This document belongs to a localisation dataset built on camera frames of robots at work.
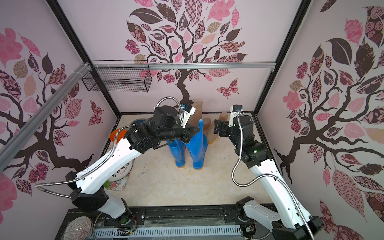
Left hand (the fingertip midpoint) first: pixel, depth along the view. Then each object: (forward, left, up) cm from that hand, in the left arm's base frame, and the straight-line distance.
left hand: (197, 132), depth 63 cm
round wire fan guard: (-31, +56, -34) cm, 72 cm away
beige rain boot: (+22, -11, -34) cm, 42 cm away
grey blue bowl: (+36, +44, -32) cm, 65 cm away
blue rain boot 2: (0, +10, -13) cm, 16 cm away
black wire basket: (+48, +50, -1) cm, 69 cm away
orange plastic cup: (+26, +61, -35) cm, 75 cm away
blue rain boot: (+1, 0, -14) cm, 15 cm away
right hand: (+8, -13, -1) cm, 16 cm away
